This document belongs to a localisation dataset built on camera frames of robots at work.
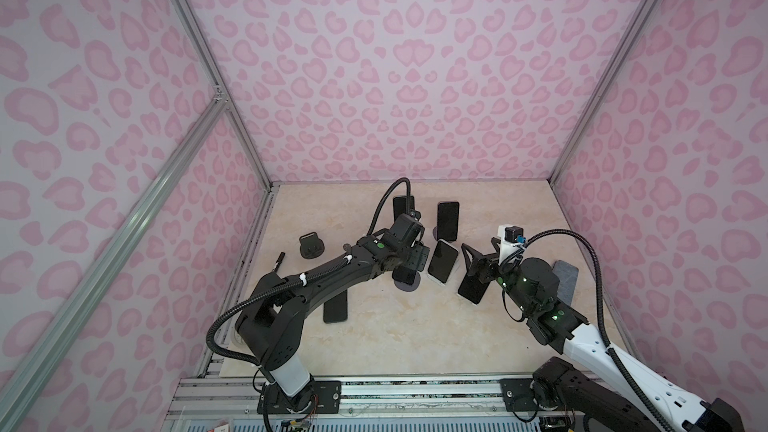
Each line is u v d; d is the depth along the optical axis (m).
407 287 0.88
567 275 0.91
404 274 0.88
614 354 0.48
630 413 0.51
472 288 0.84
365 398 0.75
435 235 1.02
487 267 0.66
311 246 0.97
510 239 0.63
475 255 0.68
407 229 0.65
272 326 0.44
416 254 0.76
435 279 0.93
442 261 0.96
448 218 0.95
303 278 0.47
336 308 0.87
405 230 0.65
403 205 0.96
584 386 0.59
